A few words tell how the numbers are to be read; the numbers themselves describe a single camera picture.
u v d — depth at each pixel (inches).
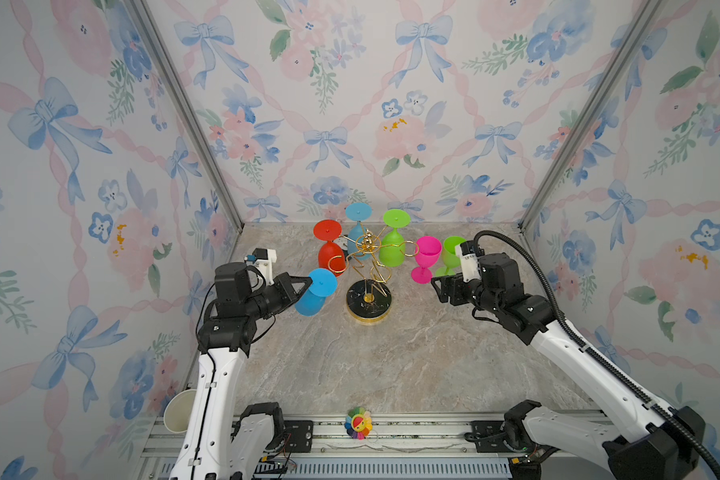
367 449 28.8
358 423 29.5
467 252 26.0
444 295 27.1
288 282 24.7
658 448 14.5
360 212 32.4
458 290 26.2
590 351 18.0
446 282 26.3
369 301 38.0
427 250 39.1
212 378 17.5
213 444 15.6
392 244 33.4
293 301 25.2
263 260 25.5
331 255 33.8
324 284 28.4
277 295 24.4
